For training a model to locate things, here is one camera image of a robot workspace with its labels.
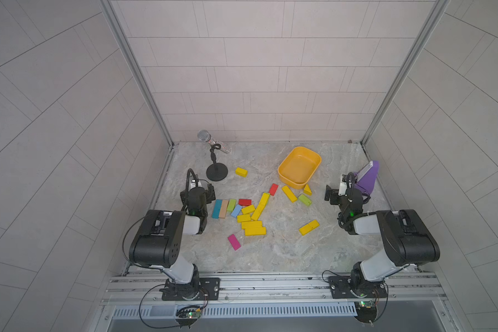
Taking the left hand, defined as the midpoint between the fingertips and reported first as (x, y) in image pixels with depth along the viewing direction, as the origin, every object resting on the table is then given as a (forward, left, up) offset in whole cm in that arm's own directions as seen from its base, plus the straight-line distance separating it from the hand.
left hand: (201, 183), depth 94 cm
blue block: (-12, -17, -3) cm, 21 cm away
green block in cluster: (-9, -14, -4) cm, 18 cm away
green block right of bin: (-6, -48, -3) cm, 48 cm away
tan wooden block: (-11, -11, -3) cm, 16 cm away
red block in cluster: (-8, -21, -3) cm, 22 cm away
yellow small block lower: (-15, -20, -3) cm, 26 cm away
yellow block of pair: (-18, -24, -4) cm, 30 cm away
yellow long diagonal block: (-10, -28, -3) cm, 30 cm away
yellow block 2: (-19, -48, -3) cm, 51 cm away
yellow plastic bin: (+14, -47, -4) cm, 49 cm away
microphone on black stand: (+8, -5, -2) cm, 10 cm away
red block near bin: (-1, -34, -4) cm, 34 cm away
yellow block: (+9, -18, -3) cm, 20 cm away
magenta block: (-25, -17, -5) cm, 30 cm away
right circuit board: (-47, -64, -6) cm, 79 cm away
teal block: (-11, -8, -4) cm, 14 cm away
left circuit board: (-48, -4, -3) cm, 49 cm away
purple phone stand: (-2, -73, +9) cm, 74 cm away
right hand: (0, -63, +1) cm, 63 cm away
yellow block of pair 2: (-21, -27, -4) cm, 34 cm away
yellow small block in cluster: (-12, -22, -3) cm, 25 cm away
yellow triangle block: (-2, -50, -2) cm, 50 cm away
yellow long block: (-3, -41, -4) cm, 42 cm away
